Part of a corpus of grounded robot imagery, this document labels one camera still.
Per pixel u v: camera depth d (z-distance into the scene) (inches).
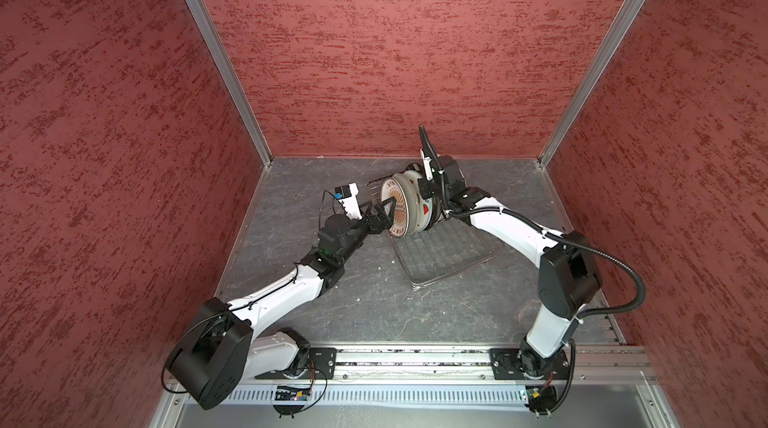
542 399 27.9
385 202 28.4
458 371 29.2
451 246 38.0
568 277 18.6
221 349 16.0
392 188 37.3
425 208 35.4
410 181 35.5
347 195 27.2
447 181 25.8
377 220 27.8
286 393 28.6
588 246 17.7
